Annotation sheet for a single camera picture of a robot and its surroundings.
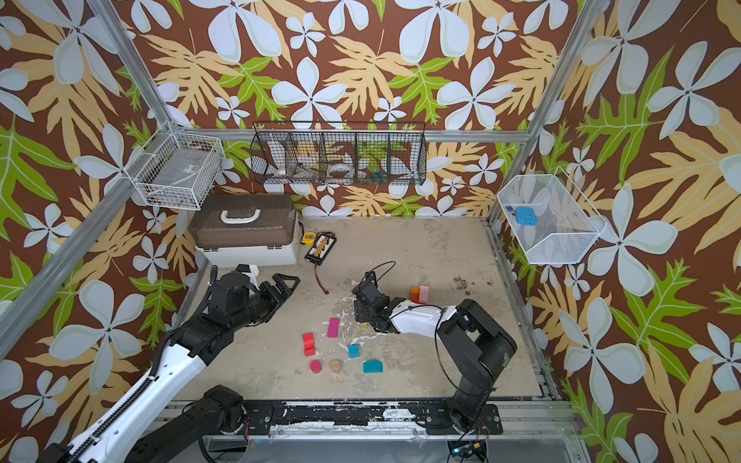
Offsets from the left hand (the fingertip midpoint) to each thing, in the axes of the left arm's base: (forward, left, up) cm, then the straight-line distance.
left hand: (292, 284), depth 74 cm
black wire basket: (+48, -10, +8) cm, 50 cm away
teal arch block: (-15, -22, -20) cm, 33 cm away
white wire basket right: (+20, -74, +5) cm, 77 cm away
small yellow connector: (+33, +3, -21) cm, 39 cm away
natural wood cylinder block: (-15, -11, -21) cm, 28 cm away
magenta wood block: (-3, -9, -23) cm, 25 cm away
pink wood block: (+8, -39, -20) cm, 45 cm away
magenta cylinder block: (-15, -5, -21) cm, 26 cm away
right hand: (+4, -19, -20) cm, 28 cm away
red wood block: (+8, -36, -21) cm, 43 cm away
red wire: (+19, -1, -23) cm, 30 cm away
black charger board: (+29, -2, -22) cm, 36 cm away
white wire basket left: (+33, +38, +11) cm, 52 cm away
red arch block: (-8, -2, -22) cm, 24 cm away
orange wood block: (+11, -36, -21) cm, 43 cm away
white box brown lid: (+21, +19, -3) cm, 29 cm away
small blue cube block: (-10, -16, -23) cm, 30 cm away
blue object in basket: (+22, -68, +4) cm, 71 cm away
